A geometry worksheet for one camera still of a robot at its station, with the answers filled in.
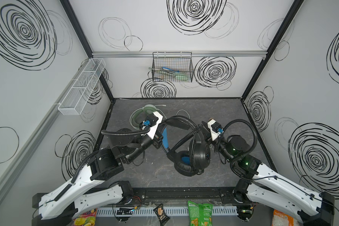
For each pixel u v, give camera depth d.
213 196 0.75
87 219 0.65
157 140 0.46
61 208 0.40
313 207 0.40
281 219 0.65
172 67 0.89
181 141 0.48
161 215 0.67
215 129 0.52
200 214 0.65
